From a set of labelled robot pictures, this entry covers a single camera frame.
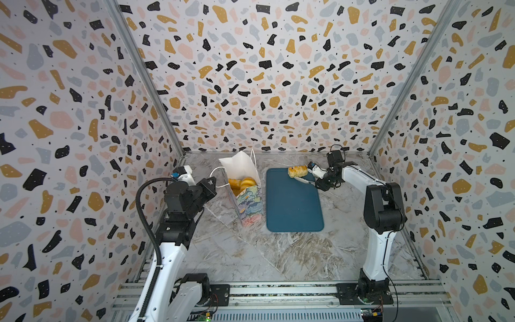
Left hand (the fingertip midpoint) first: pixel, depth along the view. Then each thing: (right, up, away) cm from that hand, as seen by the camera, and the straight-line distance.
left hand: (218, 177), depth 72 cm
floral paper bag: (+10, -10, +10) cm, 17 cm away
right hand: (+46, -2, +32) cm, 55 cm away
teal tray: (+29, -15, +30) cm, 44 cm away
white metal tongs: (+36, -3, +32) cm, 48 cm away
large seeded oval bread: (+3, -5, +20) cm, 21 cm away
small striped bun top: (+9, -2, +14) cm, 17 cm away
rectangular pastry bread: (+33, +2, +36) cm, 49 cm away
